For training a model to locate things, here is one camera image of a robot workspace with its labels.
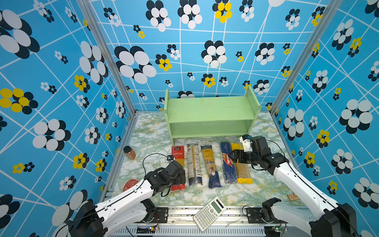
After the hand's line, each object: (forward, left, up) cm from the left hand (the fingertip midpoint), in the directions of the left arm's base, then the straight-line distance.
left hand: (180, 175), depth 82 cm
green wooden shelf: (+23, -17, +23) cm, 37 cm away
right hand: (+9, -31, +8) cm, 33 cm away
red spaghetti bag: (+15, +2, -2) cm, 15 cm away
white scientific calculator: (-18, -16, -4) cm, 24 cm away
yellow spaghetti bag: (+4, -37, -2) cm, 37 cm away
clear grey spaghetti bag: (+8, -8, -2) cm, 11 cm away
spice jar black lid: (+15, +33, +4) cm, 36 cm away
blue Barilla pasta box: (+6, -29, 0) cm, 29 cm away
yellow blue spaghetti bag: (-1, -19, -1) cm, 19 cm away
